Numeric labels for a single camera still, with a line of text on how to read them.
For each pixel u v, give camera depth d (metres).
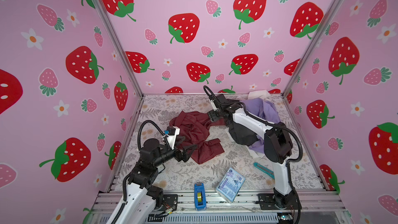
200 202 0.70
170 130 0.61
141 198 0.50
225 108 0.72
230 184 0.74
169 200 0.75
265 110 0.90
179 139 0.63
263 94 1.19
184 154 0.62
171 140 0.63
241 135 0.89
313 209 0.73
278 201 0.66
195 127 0.91
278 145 0.53
